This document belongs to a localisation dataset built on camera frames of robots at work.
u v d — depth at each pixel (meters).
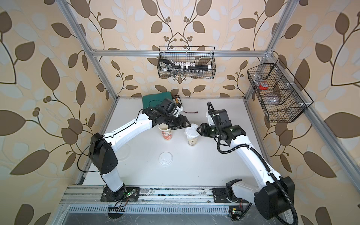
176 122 0.71
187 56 0.91
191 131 0.79
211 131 0.65
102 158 0.46
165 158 0.87
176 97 1.20
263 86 0.81
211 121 0.71
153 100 0.76
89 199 0.75
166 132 0.85
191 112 1.10
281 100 0.74
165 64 0.84
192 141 0.85
